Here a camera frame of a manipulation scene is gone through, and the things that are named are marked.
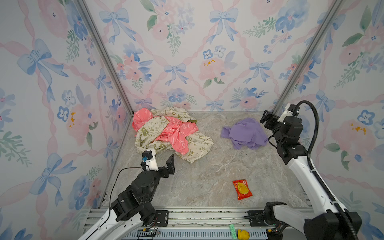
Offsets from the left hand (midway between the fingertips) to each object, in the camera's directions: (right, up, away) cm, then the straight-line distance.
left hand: (164, 154), depth 68 cm
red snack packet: (+40, -21, +13) cm, 47 cm away
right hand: (+52, +19, +6) cm, 56 cm away
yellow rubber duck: (+36, -37, -1) cm, 51 cm away
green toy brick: (+32, -36, +1) cm, 48 cm away
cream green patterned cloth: (-17, +6, +26) cm, 32 cm away
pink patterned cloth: (+1, +10, +29) cm, 31 cm away
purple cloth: (+51, +9, +35) cm, 62 cm away
